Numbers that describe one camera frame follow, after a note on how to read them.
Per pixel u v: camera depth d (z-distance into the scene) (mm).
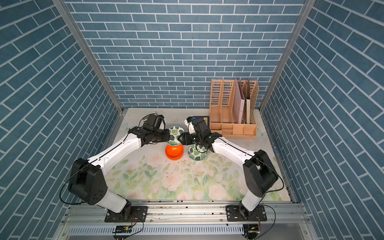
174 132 879
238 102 889
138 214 736
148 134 623
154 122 669
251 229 707
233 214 736
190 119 772
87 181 423
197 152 959
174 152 894
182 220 733
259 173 457
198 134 664
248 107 909
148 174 873
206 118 1160
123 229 721
